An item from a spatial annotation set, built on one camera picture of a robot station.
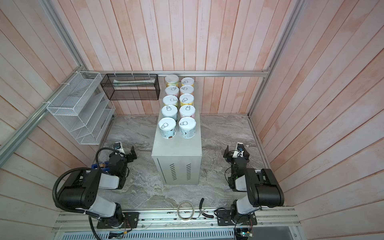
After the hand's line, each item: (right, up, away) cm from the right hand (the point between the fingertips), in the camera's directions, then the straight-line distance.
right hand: (236, 146), depth 90 cm
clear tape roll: (-31, -33, -12) cm, 47 cm away
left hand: (-68, -2, +2) cm, 69 cm away
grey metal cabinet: (-37, -10, +4) cm, 38 cm away
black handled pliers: (-22, -32, -13) cm, 41 cm away
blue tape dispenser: (-79, -11, -4) cm, 80 cm away
